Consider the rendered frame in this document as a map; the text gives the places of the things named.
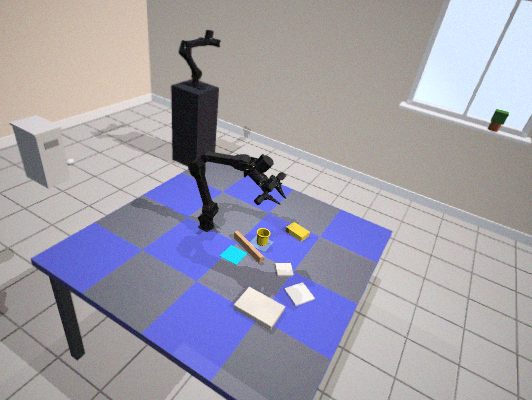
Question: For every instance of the yellow rectangular block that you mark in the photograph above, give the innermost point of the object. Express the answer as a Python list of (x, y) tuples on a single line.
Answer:
[(297, 231)]

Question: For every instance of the light brown wooden bar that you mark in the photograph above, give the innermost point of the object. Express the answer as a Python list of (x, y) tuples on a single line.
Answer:
[(248, 246)]

